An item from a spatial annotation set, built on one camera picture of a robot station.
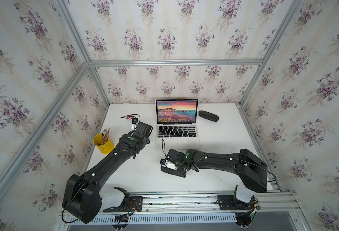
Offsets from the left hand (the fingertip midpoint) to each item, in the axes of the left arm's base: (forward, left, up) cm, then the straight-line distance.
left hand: (138, 137), depth 83 cm
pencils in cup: (+1, +20, 0) cm, 20 cm away
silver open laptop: (+17, -24, -13) cm, 32 cm away
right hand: (-14, -24, -12) cm, 30 cm away
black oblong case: (+25, -49, -10) cm, 56 cm away
